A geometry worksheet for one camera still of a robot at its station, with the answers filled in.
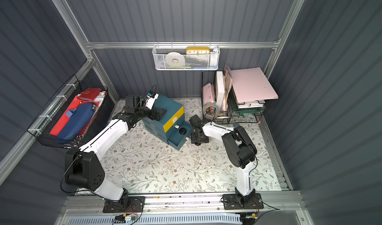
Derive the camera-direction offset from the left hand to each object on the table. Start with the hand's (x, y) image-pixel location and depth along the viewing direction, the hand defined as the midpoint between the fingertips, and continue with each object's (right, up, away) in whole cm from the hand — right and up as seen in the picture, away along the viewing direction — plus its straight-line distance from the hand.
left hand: (160, 107), depth 85 cm
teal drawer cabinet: (+7, -12, +2) cm, 14 cm away
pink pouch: (+30, +11, +21) cm, 38 cm away
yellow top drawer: (+10, -4, +1) cm, 11 cm away
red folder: (-37, +6, -5) cm, 38 cm away
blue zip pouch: (-36, -6, -15) cm, 39 cm away
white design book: (+35, +11, +5) cm, 37 cm away
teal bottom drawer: (+10, -18, +13) cm, 25 cm away
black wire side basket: (-44, -8, -23) cm, 51 cm away
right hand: (+24, -23, +11) cm, 35 cm away
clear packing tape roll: (+29, +2, +14) cm, 32 cm away
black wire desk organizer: (+46, -3, +13) cm, 48 cm away
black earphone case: (+12, -15, +14) cm, 24 cm away
